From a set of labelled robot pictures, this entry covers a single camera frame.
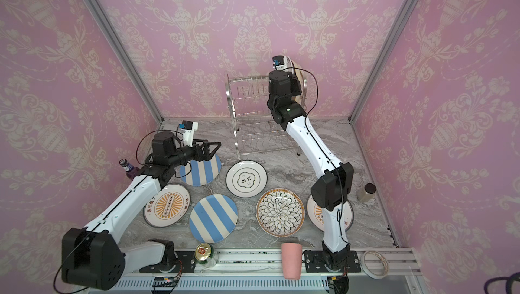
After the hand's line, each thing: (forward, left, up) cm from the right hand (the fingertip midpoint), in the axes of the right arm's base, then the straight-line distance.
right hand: (297, 75), depth 76 cm
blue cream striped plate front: (-37, +36, -43) cm, 67 cm away
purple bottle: (-22, +68, -27) cm, 76 cm away
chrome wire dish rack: (+9, +17, -40) cm, 45 cm away
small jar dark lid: (-33, -27, -34) cm, 55 cm away
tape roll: (-57, -28, -43) cm, 77 cm away
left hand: (-17, +33, -18) cm, 41 cm away
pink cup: (-54, +6, -37) cm, 66 cm away
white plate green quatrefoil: (-20, +23, -42) cm, 52 cm away
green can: (-53, +35, -32) cm, 71 cm away
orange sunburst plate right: (-38, -7, -43) cm, 58 cm away
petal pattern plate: (-36, +8, -43) cm, 57 cm away
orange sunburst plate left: (-32, +56, -42) cm, 77 cm away
